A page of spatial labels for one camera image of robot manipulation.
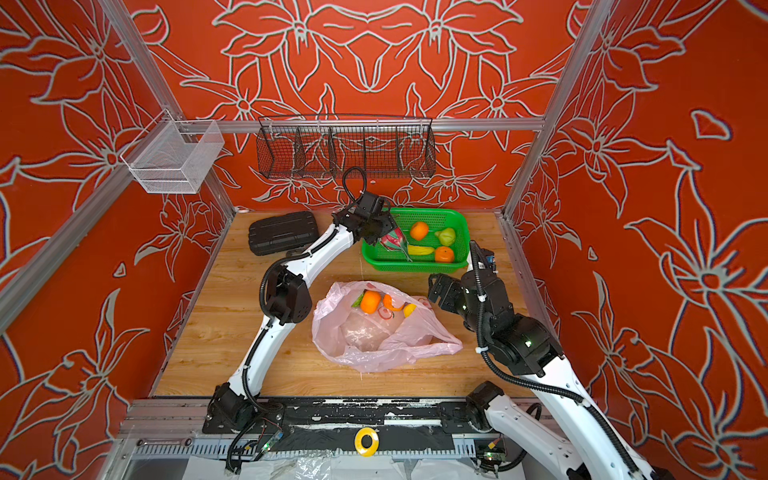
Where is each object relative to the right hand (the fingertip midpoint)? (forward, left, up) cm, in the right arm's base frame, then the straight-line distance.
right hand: (442, 278), depth 67 cm
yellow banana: (+28, +1, -25) cm, 37 cm away
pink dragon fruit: (+24, +10, -15) cm, 30 cm away
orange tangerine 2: (+35, +1, -22) cm, 41 cm away
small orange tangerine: (+7, +13, -23) cm, 27 cm away
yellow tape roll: (-31, +18, -26) cm, 44 cm away
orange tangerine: (+25, -6, -23) cm, 34 cm away
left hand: (+31, +11, -14) cm, 36 cm away
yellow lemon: (+2, +7, -21) cm, 22 cm away
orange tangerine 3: (+6, +18, -23) cm, 30 cm away
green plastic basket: (+38, -12, -20) cm, 45 cm away
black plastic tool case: (+32, +51, -20) cm, 63 cm away
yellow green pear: (+32, -8, -21) cm, 39 cm away
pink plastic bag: (0, +19, -27) cm, 33 cm away
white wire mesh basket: (+40, +80, +6) cm, 90 cm away
